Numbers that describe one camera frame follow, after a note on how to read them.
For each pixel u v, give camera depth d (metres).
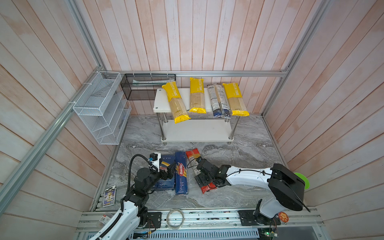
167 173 0.72
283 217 0.75
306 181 0.70
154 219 0.74
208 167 0.66
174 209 0.75
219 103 0.75
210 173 0.66
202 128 1.07
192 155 0.95
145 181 0.60
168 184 0.78
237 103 0.76
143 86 0.98
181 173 0.86
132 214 0.55
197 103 0.75
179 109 0.73
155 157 0.69
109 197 0.79
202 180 0.76
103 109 0.68
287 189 0.45
